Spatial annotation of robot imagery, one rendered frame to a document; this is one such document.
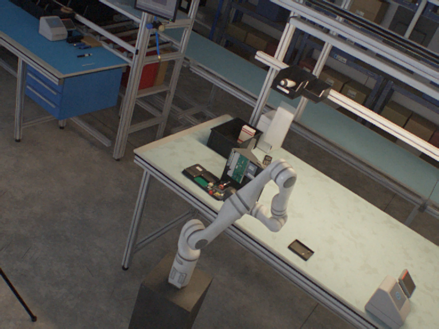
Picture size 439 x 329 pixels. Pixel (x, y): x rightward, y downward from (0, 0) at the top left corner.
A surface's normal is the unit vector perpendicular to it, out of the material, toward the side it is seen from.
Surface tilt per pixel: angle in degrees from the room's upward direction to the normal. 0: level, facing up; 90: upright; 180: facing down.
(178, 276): 90
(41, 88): 90
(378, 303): 90
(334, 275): 0
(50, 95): 90
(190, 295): 0
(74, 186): 0
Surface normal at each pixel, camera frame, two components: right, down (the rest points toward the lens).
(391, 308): -0.60, 0.28
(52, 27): 0.64, -0.44
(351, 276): 0.30, -0.79
